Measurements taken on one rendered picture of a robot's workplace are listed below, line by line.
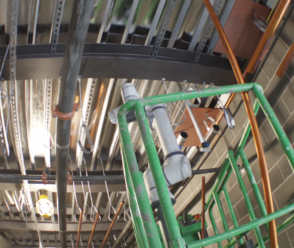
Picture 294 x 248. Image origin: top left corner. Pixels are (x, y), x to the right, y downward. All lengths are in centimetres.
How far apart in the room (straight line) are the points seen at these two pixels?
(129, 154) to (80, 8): 60
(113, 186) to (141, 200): 268
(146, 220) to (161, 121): 142
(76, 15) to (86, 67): 104
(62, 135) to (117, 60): 77
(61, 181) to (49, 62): 86
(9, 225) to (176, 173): 392
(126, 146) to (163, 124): 120
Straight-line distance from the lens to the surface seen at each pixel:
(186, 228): 236
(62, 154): 182
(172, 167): 205
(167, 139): 218
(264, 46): 167
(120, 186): 366
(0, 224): 540
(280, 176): 252
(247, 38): 272
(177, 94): 115
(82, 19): 118
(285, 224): 137
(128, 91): 175
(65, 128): 163
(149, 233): 92
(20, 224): 534
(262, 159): 125
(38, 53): 229
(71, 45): 126
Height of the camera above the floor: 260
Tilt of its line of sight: 37 degrees up
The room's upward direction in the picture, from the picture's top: 16 degrees counter-clockwise
